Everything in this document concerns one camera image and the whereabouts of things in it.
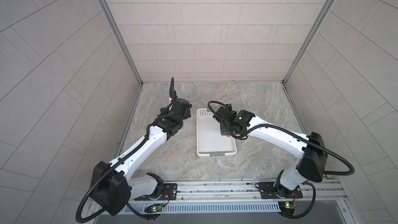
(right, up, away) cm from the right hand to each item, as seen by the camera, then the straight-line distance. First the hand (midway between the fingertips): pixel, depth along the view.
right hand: (223, 131), depth 80 cm
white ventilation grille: (-5, -31, -12) cm, 33 cm away
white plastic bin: (-7, -8, +9) cm, 14 cm away
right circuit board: (+27, -31, -12) cm, 43 cm away
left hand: (-22, +13, +1) cm, 26 cm away
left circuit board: (-31, -29, -15) cm, 45 cm away
